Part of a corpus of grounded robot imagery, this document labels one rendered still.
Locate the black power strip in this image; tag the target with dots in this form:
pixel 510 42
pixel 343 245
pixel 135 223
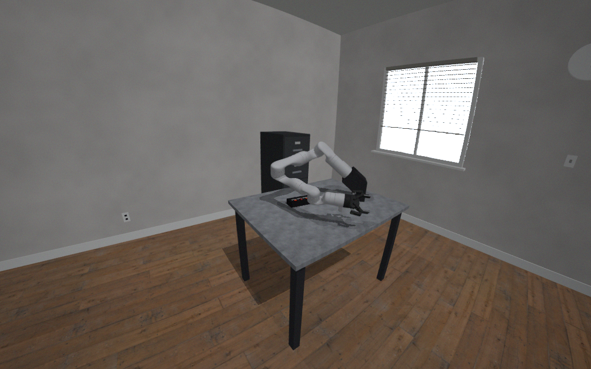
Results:
pixel 297 201

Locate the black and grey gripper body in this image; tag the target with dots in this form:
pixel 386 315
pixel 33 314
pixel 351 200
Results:
pixel 349 203

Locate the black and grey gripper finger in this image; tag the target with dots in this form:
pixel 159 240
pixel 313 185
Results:
pixel 361 194
pixel 360 211

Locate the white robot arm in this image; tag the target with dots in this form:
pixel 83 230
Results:
pixel 303 157

